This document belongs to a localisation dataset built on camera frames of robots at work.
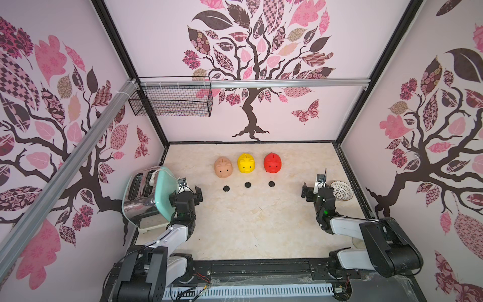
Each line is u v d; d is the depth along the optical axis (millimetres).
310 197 824
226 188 995
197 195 839
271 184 1006
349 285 711
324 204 688
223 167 976
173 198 747
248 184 1004
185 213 664
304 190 837
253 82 931
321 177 813
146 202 935
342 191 952
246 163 1004
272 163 1004
